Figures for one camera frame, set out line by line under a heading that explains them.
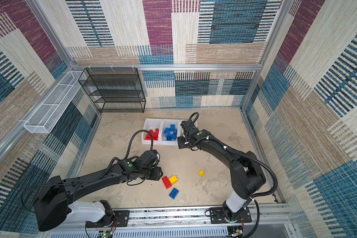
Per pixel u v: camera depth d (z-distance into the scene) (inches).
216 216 28.7
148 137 39.4
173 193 32.0
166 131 41.5
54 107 39.1
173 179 32.9
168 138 39.1
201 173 34.3
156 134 38.2
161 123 40.3
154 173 28.9
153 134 39.2
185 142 26.0
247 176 17.7
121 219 28.8
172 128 41.8
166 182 32.8
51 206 15.7
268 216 29.6
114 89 43.2
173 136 40.1
